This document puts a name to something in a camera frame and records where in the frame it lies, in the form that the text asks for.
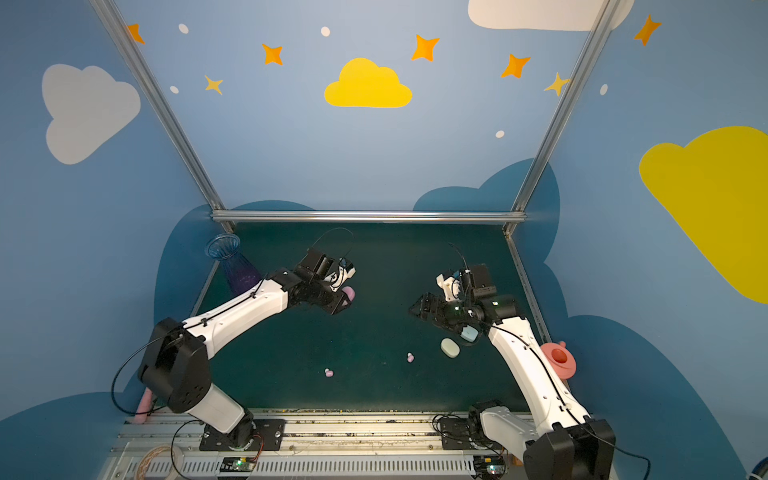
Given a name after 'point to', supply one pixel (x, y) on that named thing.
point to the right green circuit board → (489, 467)
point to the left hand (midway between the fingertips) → (349, 297)
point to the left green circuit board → (237, 464)
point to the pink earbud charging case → (349, 291)
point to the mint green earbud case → (449, 347)
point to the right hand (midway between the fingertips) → (426, 312)
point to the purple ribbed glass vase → (239, 273)
